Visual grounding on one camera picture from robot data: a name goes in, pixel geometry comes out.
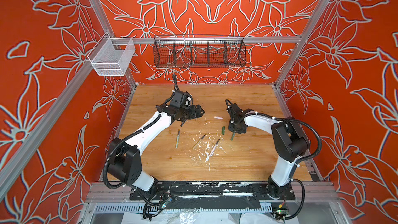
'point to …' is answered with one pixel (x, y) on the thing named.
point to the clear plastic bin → (111, 56)
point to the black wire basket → (195, 51)
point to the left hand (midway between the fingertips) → (199, 112)
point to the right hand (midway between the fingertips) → (231, 128)
